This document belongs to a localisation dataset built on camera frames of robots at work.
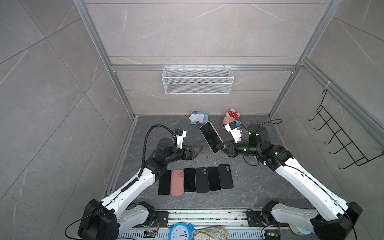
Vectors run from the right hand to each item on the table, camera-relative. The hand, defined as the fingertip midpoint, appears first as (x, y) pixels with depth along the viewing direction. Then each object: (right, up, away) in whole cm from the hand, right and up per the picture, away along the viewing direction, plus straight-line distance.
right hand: (217, 145), depth 68 cm
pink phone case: (-21, -26, +16) cm, 37 cm away
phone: (-28, -24, +16) cm, 40 cm away
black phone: (-14, -22, +16) cm, 30 cm away
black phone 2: (+1, -24, +22) cm, 33 cm away
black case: (+8, -22, +21) cm, 31 cm away
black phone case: (-7, -22, +18) cm, 29 cm away
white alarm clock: (+37, -39, -1) cm, 54 cm away
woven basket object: (-1, -40, -1) cm, 40 cm away
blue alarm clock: (-17, -41, 0) cm, 44 cm away
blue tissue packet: (-8, +16, +42) cm, 46 cm away
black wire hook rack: (+57, +6, 0) cm, 57 cm away
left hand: (-9, -1, +6) cm, 11 cm away
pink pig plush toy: (+17, +17, +43) cm, 49 cm away
